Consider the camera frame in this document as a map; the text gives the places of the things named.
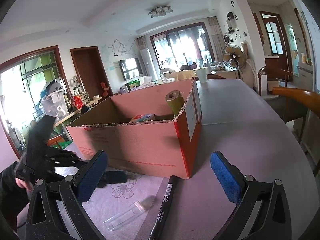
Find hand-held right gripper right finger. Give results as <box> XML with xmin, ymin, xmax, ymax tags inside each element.
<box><xmin>210</xmin><ymin>151</ymin><xmax>292</xmax><ymax>240</ymax></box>

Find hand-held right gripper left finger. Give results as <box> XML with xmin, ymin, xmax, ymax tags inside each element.
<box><xmin>26</xmin><ymin>150</ymin><xmax>108</xmax><ymax>240</ymax></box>

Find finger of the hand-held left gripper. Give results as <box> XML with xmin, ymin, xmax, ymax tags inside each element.
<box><xmin>51</xmin><ymin>162</ymin><xmax>105</xmax><ymax>188</ymax></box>
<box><xmin>45</xmin><ymin>146</ymin><xmax>127</xmax><ymax>184</ymax></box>

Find pink cardboard box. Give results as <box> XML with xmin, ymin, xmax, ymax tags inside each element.
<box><xmin>65</xmin><ymin>77</ymin><xmax>202</xmax><ymax>179</ymax></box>

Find black marker pen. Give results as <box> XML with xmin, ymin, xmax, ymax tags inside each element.
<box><xmin>149</xmin><ymin>175</ymin><xmax>182</xmax><ymax>240</ymax></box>

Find tissue pack with blue label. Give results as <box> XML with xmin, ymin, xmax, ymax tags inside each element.
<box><xmin>129</xmin><ymin>114</ymin><xmax>155</xmax><ymax>123</ymax></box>

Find olive green roll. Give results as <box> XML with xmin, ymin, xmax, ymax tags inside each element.
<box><xmin>165</xmin><ymin>90</ymin><xmax>185</xmax><ymax>117</ymax></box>

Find person's left forearm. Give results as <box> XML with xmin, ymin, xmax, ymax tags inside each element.
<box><xmin>0</xmin><ymin>164</ymin><xmax>32</xmax><ymax>230</ymax></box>

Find purple cloth-covered desktop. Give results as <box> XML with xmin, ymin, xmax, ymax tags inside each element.
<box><xmin>57</xmin><ymin>79</ymin><xmax>315</xmax><ymax>240</ymax></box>

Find person's left hand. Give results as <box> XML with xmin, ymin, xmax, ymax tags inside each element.
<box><xmin>15</xmin><ymin>177</ymin><xmax>33</xmax><ymax>190</ymax></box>

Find clear plastic storage bin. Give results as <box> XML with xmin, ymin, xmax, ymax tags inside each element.
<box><xmin>41</xmin><ymin>90</ymin><xmax>69</xmax><ymax>120</ymax></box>

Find clear plastic bottle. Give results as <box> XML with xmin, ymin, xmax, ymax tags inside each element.
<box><xmin>103</xmin><ymin>195</ymin><xmax>156</xmax><ymax>232</ymax></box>

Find red bag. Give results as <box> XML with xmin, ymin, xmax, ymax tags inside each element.
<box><xmin>71</xmin><ymin>95</ymin><xmax>84</xmax><ymax>109</ymax></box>

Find wood-framed glass partition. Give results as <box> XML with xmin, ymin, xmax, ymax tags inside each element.
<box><xmin>0</xmin><ymin>45</ymin><xmax>68</xmax><ymax>158</ymax></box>

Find brown wooden door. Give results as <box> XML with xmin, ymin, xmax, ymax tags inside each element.
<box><xmin>70</xmin><ymin>46</ymin><xmax>112</xmax><ymax>99</ymax></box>

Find white cup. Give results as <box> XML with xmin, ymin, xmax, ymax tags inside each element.
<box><xmin>194</xmin><ymin>68</ymin><xmax>208</xmax><ymax>83</ymax></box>

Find curved-back wooden chair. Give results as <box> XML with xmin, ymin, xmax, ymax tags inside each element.
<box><xmin>272</xmin><ymin>86</ymin><xmax>318</xmax><ymax>125</ymax></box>

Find wooden chair with round back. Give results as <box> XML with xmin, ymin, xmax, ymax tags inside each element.
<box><xmin>257</xmin><ymin>66</ymin><xmax>293</xmax><ymax>98</ymax></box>

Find white standing air conditioner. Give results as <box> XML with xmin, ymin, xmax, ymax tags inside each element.
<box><xmin>139</xmin><ymin>48</ymin><xmax>159</xmax><ymax>82</ymax></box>

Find standing electric fan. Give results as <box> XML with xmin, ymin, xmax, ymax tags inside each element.
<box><xmin>222</xmin><ymin>44</ymin><xmax>247</xmax><ymax>80</ymax></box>

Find balcony sliding glass door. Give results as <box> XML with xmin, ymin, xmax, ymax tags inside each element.
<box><xmin>150</xmin><ymin>22</ymin><xmax>215</xmax><ymax>72</ymax></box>

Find beige curtain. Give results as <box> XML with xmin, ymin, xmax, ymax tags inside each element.
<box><xmin>207</xmin><ymin>17</ymin><xmax>227</xmax><ymax>63</ymax></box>

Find wooden door with glass panes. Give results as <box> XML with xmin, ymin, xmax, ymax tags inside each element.
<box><xmin>259</xmin><ymin>11</ymin><xmax>293</xmax><ymax>80</ymax></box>

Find whiteboard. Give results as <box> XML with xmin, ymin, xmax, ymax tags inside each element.
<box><xmin>304</xmin><ymin>10</ymin><xmax>320</xmax><ymax>92</ymax></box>

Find flower-shaped ceiling lamp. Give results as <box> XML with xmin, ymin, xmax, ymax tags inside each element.
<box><xmin>147</xmin><ymin>5</ymin><xmax>173</xmax><ymax>18</ymax></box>

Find wall television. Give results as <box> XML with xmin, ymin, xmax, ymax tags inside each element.
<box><xmin>119</xmin><ymin>58</ymin><xmax>143</xmax><ymax>81</ymax></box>

